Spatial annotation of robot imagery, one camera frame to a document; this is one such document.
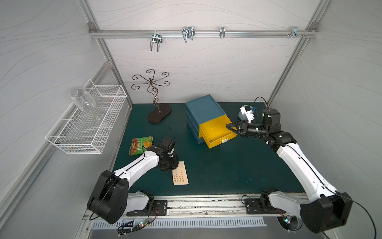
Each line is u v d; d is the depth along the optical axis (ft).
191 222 2.30
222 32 2.57
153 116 3.64
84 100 2.16
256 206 2.41
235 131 2.30
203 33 2.62
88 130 2.21
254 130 2.05
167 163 2.34
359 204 1.20
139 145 3.05
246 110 2.20
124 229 2.25
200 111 2.91
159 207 2.41
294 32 2.51
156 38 2.57
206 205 2.46
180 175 2.70
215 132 2.87
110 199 1.34
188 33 2.53
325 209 1.24
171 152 2.36
